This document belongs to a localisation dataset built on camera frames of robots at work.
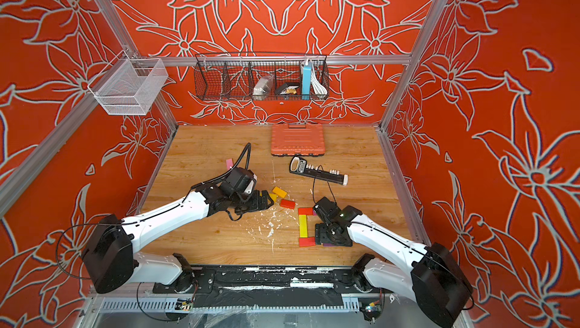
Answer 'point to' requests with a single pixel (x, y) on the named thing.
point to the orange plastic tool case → (297, 140)
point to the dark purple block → (328, 245)
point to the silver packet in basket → (262, 88)
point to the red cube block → (306, 211)
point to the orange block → (281, 193)
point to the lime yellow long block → (303, 226)
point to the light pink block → (229, 163)
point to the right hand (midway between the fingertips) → (322, 240)
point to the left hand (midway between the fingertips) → (267, 203)
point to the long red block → (305, 242)
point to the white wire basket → (128, 86)
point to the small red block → (288, 204)
